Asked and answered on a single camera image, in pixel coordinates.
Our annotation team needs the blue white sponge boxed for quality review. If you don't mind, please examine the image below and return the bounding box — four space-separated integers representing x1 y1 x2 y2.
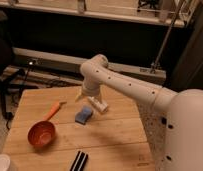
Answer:
75 106 93 125

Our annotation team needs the black striped block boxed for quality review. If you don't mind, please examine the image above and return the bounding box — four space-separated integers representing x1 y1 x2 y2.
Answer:
70 151 88 171

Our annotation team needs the black tripod stand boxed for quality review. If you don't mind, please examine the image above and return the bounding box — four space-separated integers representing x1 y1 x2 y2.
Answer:
0 61 37 129

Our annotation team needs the metal pole stand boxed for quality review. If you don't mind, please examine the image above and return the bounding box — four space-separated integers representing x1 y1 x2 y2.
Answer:
150 0 186 74

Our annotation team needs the white tube bottle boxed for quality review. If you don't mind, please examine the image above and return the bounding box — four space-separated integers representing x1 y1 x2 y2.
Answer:
88 97 108 113

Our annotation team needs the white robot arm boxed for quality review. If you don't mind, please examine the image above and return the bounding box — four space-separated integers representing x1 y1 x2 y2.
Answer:
78 54 203 171

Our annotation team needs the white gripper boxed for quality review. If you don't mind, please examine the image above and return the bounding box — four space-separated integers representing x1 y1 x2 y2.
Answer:
75 82 102 102

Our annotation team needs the orange measuring scoop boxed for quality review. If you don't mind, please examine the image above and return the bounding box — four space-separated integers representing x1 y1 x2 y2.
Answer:
27 101 66 148

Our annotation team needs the wooden shelf ledge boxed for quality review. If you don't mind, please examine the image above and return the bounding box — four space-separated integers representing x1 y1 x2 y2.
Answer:
0 0 193 28

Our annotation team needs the white ceramic cup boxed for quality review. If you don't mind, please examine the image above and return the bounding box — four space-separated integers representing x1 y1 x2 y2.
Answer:
0 154 10 171

